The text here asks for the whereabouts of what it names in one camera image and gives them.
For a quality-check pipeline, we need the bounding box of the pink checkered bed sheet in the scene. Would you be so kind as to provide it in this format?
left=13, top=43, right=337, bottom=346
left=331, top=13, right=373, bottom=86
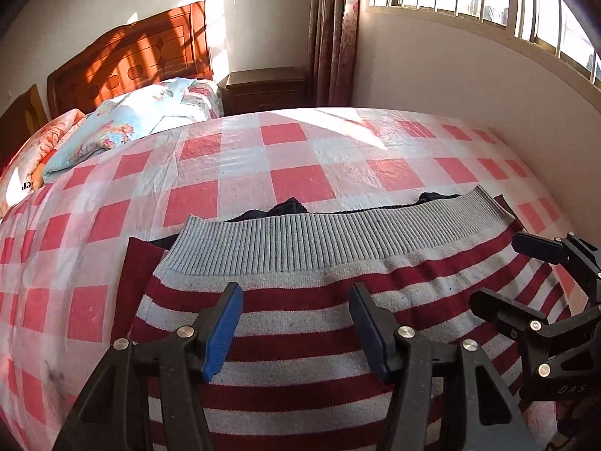
left=0, top=107, right=587, bottom=451

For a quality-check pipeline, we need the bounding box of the light blue floral quilt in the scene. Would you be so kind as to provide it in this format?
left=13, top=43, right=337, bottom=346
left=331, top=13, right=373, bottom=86
left=41, top=77, right=223, bottom=184

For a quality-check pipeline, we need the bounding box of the pink floral curtain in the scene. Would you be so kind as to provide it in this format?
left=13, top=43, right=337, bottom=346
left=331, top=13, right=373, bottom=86
left=305, top=0, right=362, bottom=108

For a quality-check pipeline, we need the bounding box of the orange wooden headboard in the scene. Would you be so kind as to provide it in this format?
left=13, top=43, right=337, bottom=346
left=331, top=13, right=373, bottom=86
left=46, top=1, right=214, bottom=118

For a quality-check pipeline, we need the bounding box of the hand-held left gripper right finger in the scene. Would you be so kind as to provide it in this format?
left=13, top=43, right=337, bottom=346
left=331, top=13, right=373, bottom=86
left=348, top=282, right=538, bottom=451

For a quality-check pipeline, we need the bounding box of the pink floral quilt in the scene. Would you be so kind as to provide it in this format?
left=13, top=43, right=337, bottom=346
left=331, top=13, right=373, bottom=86
left=0, top=109, right=88, bottom=219

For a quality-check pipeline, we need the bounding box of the barred window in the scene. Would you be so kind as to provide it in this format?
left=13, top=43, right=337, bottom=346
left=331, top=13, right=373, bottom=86
left=364, top=0, right=601, bottom=86

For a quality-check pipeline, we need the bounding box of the wooden nightstand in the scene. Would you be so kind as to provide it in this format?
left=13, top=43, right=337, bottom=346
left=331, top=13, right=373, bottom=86
left=224, top=67, right=313, bottom=116

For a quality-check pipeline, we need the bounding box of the dark wooden headboard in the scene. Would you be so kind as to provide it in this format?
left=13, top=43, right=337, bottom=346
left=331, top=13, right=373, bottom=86
left=0, top=83, right=50, bottom=174

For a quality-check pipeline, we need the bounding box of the red grey striped sweater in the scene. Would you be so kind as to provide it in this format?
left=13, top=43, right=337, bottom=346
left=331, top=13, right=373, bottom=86
left=113, top=185, right=576, bottom=451

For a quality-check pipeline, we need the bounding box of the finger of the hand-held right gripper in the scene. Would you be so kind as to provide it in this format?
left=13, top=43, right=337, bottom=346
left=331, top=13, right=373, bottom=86
left=512, top=232, right=601, bottom=293
left=470, top=289, right=564, bottom=381

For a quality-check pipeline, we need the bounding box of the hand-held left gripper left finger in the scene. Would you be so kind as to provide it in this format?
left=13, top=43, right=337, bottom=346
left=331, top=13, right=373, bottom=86
left=51, top=282, right=245, bottom=451

